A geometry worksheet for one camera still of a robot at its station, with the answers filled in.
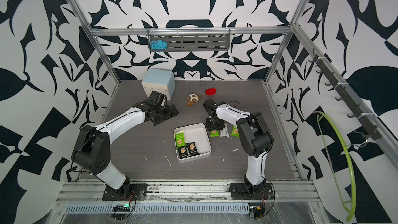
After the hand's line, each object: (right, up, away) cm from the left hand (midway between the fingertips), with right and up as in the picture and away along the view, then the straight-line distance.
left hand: (171, 112), depth 91 cm
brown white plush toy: (+12, +8, +16) cm, 21 cm away
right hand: (+23, -9, +5) cm, 25 cm away
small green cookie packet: (+37, -12, +3) cm, 39 cm away
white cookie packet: (+31, -12, +1) cm, 33 cm away
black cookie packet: (+7, -20, -7) cm, 23 cm away
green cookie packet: (+6, -15, -2) cm, 16 cm away
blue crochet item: (-7, +39, +1) cm, 40 cm away
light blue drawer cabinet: (-8, +19, +9) cm, 23 cm away
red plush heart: (+25, +13, +22) cm, 35 cm away
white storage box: (+15, -13, +3) cm, 20 cm away
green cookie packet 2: (+25, -12, +1) cm, 28 cm away
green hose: (+66, -29, -40) cm, 82 cm away
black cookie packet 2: (+13, -20, -6) cm, 24 cm away
